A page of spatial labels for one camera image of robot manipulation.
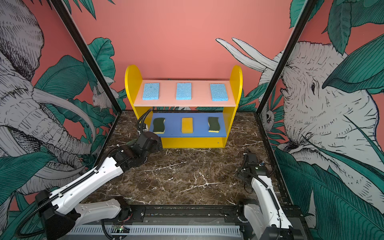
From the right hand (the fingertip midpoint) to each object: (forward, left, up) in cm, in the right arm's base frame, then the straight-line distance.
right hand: (245, 176), depth 81 cm
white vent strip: (-25, +46, -5) cm, 52 cm away
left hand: (+12, +50, +19) cm, 54 cm away
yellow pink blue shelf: (+54, +36, -7) cm, 65 cm away
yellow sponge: (+28, +33, +10) cm, 45 cm away
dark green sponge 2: (+29, +16, +9) cm, 35 cm away
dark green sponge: (+26, +51, +10) cm, 58 cm away
